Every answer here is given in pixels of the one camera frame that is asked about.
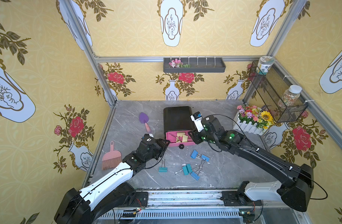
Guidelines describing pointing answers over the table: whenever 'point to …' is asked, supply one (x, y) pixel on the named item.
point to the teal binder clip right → (187, 169)
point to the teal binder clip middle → (179, 171)
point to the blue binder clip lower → (195, 175)
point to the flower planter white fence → (252, 119)
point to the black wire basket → (278, 93)
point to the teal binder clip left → (163, 169)
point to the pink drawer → (171, 137)
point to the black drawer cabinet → (176, 119)
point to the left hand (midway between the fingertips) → (166, 141)
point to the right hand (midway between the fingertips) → (193, 128)
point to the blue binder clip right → (205, 157)
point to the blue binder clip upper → (194, 154)
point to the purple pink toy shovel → (144, 118)
